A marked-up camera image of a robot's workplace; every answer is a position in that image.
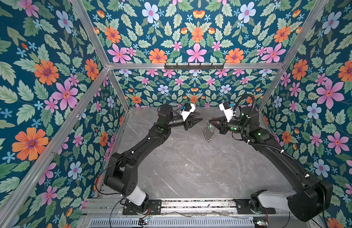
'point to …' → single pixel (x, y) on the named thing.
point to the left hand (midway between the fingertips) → (200, 115)
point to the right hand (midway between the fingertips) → (214, 117)
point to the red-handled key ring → (209, 130)
